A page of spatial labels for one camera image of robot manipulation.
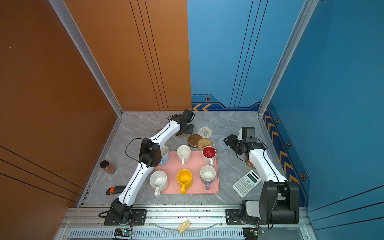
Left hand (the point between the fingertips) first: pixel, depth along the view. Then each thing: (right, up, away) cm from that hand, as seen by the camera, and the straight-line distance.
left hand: (188, 128), depth 109 cm
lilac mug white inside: (+13, -26, -22) cm, 36 cm away
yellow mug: (-1, -27, -24) cm, 36 cm away
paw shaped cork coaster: (-3, -4, -13) cm, 14 cm away
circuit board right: (+32, -48, -39) cm, 70 cm away
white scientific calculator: (+34, -30, -26) cm, 52 cm away
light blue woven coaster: (+24, -11, -8) cm, 27 cm away
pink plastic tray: (-10, -24, -15) cm, 30 cm away
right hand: (+24, -7, -22) cm, 33 cm away
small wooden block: (0, -46, -38) cm, 59 cm away
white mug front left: (-15, -29, -26) cm, 42 cm away
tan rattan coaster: (+11, -10, -8) cm, 17 cm away
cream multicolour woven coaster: (+12, -3, -1) cm, 12 cm away
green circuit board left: (-29, -49, -38) cm, 68 cm away
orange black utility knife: (-39, -33, -28) cm, 58 cm away
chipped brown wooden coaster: (+3, -8, -7) cm, 11 cm away
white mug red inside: (+14, -16, -15) cm, 26 cm away
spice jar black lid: (-44, -22, -25) cm, 55 cm away
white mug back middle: (-2, -15, -16) cm, 22 cm away
